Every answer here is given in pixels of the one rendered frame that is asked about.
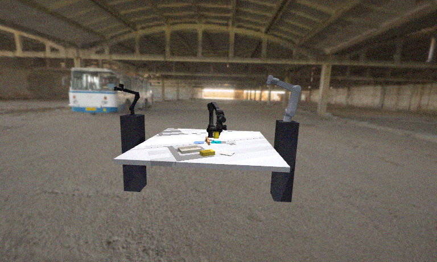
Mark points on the yellow block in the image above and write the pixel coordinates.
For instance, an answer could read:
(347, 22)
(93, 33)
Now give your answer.
(207, 152)

